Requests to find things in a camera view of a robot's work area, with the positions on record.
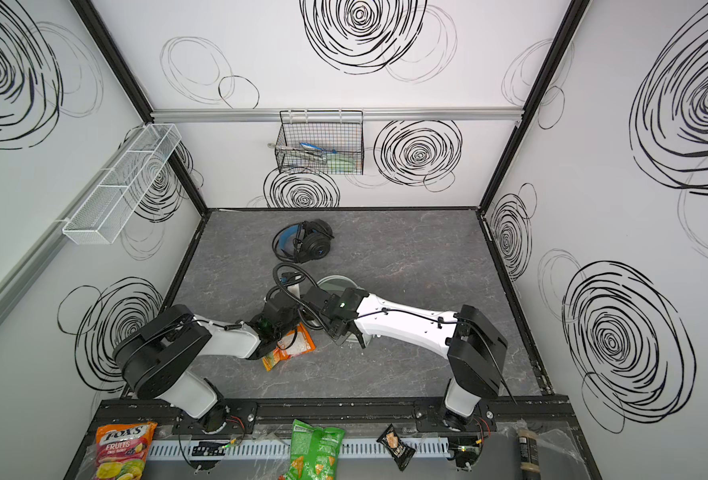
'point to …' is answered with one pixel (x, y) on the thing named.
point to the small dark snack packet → (401, 454)
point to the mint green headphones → (338, 284)
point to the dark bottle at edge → (528, 451)
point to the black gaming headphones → (303, 242)
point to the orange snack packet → (294, 343)
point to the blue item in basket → (308, 146)
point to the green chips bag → (314, 451)
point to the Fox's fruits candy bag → (122, 450)
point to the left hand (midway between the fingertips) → (323, 295)
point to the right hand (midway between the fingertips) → (340, 322)
